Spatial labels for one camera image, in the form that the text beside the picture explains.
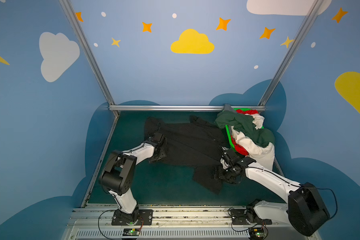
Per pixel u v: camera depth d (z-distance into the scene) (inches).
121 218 27.1
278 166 38.7
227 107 44.0
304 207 16.3
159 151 35.2
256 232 28.4
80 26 29.6
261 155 35.3
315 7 27.3
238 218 29.4
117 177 18.6
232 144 36.7
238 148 35.5
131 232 27.9
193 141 41.5
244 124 40.5
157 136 31.1
